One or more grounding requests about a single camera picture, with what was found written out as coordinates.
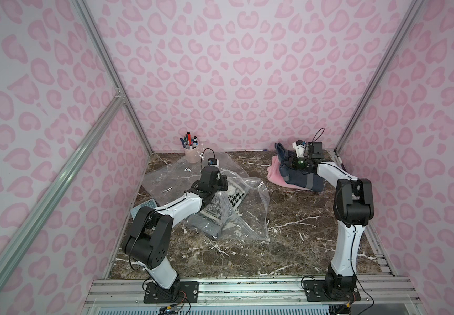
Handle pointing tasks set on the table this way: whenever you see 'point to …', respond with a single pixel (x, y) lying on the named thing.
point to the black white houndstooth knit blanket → (229, 201)
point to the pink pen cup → (193, 155)
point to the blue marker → (182, 142)
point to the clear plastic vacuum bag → (241, 212)
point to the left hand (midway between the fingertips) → (225, 174)
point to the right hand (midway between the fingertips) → (281, 159)
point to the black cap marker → (195, 139)
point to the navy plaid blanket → (312, 181)
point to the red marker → (189, 138)
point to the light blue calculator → (151, 203)
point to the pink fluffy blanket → (274, 173)
